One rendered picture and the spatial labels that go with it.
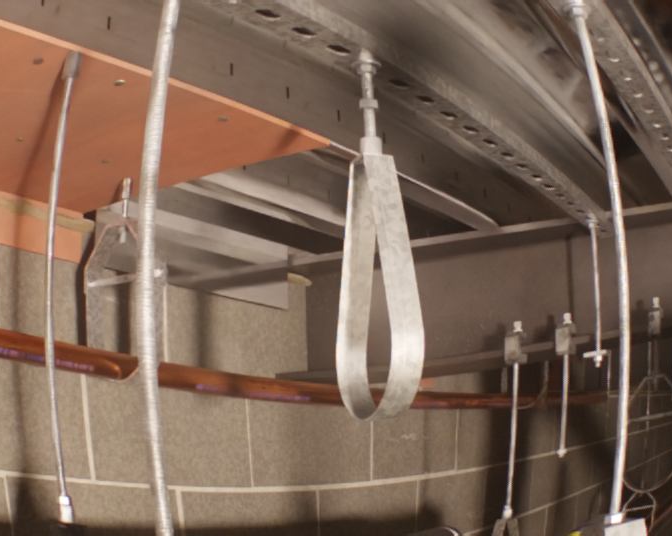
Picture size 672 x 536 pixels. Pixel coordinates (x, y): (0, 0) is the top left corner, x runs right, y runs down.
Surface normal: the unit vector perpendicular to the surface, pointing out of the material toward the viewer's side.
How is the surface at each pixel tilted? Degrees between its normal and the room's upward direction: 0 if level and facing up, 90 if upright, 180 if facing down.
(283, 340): 90
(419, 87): 180
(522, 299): 90
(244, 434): 90
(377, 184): 74
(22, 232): 90
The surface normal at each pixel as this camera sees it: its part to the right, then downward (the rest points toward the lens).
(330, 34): 0.02, 0.98
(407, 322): 0.33, -0.46
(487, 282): -0.54, -0.15
